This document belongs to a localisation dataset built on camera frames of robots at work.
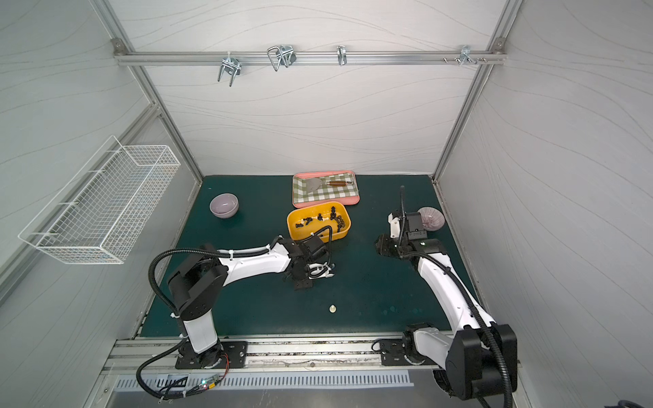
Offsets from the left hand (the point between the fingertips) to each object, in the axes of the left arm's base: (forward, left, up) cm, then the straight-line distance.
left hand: (307, 279), depth 88 cm
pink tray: (+36, -15, 0) cm, 39 cm away
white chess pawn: (-10, -9, 0) cm, 13 cm away
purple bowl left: (+30, +38, +3) cm, 48 cm away
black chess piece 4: (+29, -8, 0) cm, 30 cm away
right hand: (+8, -26, +12) cm, 29 cm away
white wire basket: (+5, +54, +30) cm, 63 cm away
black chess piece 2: (+22, -11, 0) cm, 25 cm away
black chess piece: (+23, +6, -1) cm, 24 cm away
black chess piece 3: (+26, -3, +1) cm, 27 cm away
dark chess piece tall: (+25, -12, 0) cm, 28 cm away
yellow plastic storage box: (+25, +4, 0) cm, 25 cm away
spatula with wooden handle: (+45, +1, +2) cm, 45 cm away
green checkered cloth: (+42, -4, 0) cm, 42 cm away
